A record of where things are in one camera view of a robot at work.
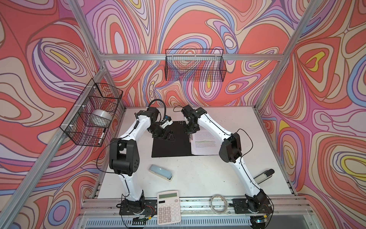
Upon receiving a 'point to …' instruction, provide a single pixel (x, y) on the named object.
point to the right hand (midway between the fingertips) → (189, 135)
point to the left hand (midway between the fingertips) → (170, 137)
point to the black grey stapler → (264, 176)
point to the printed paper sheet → (203, 142)
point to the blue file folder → (181, 147)
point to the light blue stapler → (161, 172)
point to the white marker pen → (101, 137)
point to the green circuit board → (137, 221)
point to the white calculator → (168, 211)
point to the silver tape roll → (101, 115)
